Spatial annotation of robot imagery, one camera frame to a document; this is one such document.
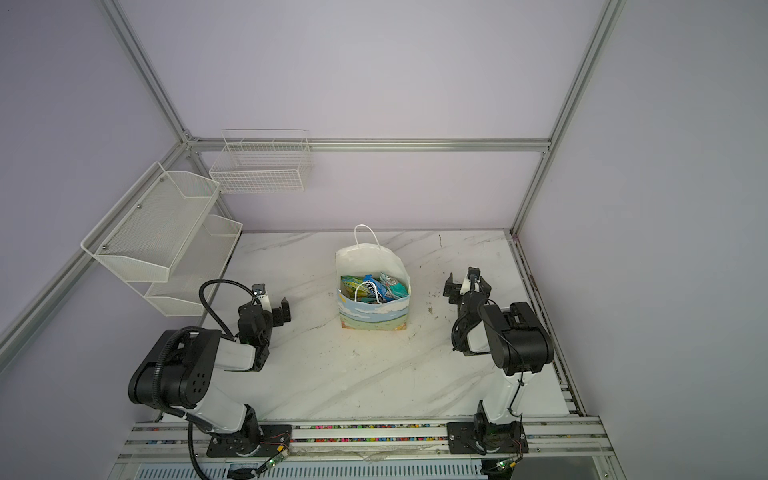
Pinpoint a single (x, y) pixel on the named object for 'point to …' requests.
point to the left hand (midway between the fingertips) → (267, 301)
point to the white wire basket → (262, 160)
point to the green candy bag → (349, 283)
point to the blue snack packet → (381, 289)
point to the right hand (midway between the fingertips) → (465, 274)
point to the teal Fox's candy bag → (395, 288)
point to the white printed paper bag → (373, 288)
